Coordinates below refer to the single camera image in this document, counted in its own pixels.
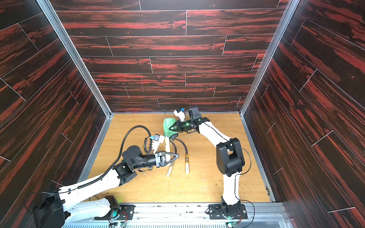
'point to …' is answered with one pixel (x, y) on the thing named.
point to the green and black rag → (167, 123)
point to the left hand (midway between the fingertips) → (177, 159)
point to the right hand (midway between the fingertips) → (172, 128)
